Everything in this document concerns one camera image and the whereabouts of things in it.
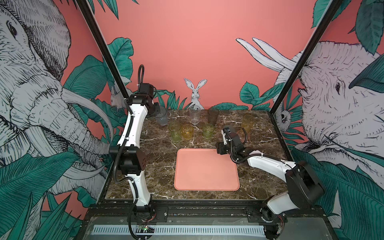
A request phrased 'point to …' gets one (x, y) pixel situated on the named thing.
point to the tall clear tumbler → (195, 111)
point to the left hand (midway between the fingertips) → (154, 108)
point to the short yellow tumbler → (187, 131)
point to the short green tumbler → (208, 129)
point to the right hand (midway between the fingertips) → (218, 141)
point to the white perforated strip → (185, 230)
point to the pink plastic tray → (203, 169)
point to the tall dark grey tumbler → (212, 114)
